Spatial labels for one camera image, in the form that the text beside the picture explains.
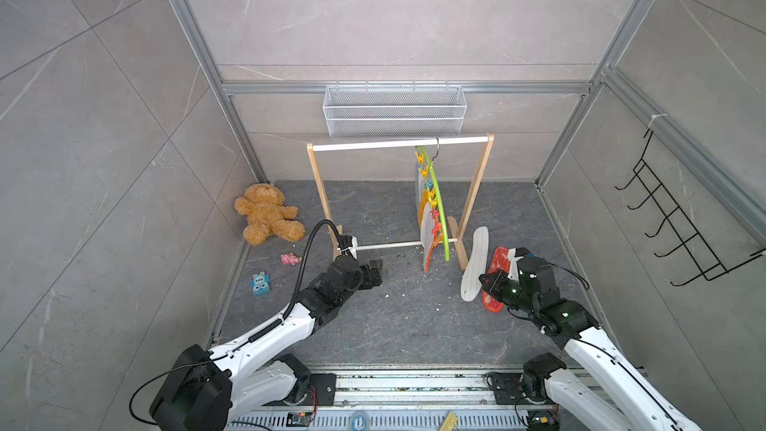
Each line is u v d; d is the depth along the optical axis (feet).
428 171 2.40
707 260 2.01
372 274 2.44
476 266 2.72
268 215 3.27
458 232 3.18
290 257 3.12
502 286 2.25
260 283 2.96
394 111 3.29
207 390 1.28
